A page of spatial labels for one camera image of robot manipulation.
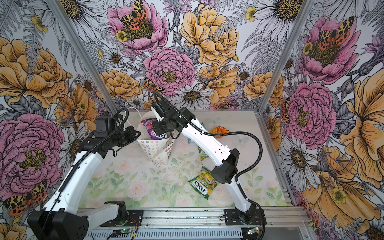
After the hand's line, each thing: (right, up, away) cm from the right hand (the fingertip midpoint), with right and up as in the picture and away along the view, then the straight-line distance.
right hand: (159, 131), depth 75 cm
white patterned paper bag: (-1, -10, +3) cm, 10 cm away
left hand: (-10, -3, +2) cm, 11 cm away
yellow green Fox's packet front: (+23, -28, +6) cm, 37 cm away
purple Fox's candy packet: (-4, +4, -4) cm, 7 cm away
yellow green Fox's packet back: (+22, -16, +20) cm, 34 cm away
